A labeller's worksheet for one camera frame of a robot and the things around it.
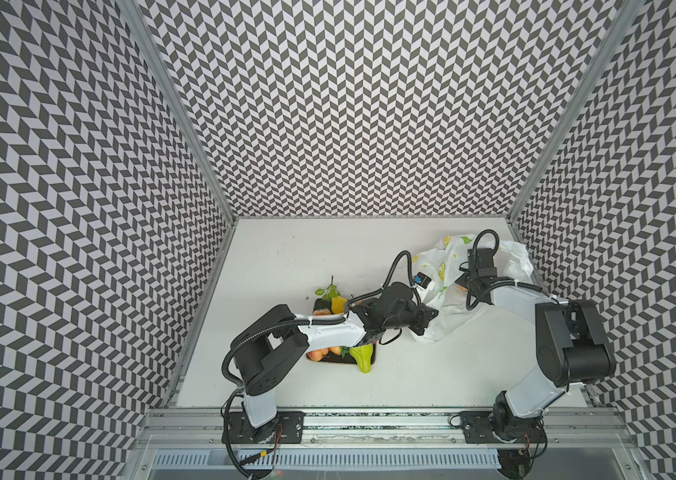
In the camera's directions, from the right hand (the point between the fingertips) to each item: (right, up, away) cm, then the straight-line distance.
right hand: (465, 280), depth 97 cm
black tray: (-38, -19, -16) cm, 45 cm away
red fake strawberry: (-47, -19, -16) cm, 53 cm away
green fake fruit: (-34, -19, -17) cm, 42 cm away
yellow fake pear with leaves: (-44, -4, -4) cm, 44 cm away
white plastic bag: (-12, +5, -10) cm, 17 cm away
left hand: (-14, -7, -17) cm, 23 cm away
